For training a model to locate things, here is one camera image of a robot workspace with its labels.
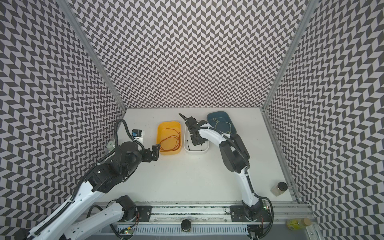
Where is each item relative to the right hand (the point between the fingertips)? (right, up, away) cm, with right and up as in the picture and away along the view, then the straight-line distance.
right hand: (201, 139), depth 98 cm
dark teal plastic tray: (+15, +13, +13) cm, 24 cm away
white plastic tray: (-5, -6, -4) cm, 9 cm away
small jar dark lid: (+39, -22, -25) cm, 51 cm away
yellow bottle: (+41, -32, -35) cm, 63 cm away
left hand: (-24, +1, -28) cm, 37 cm away
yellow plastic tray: (-19, -2, -2) cm, 19 cm away
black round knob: (-7, -32, -36) cm, 49 cm away
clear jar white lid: (-52, -2, -14) cm, 54 cm away
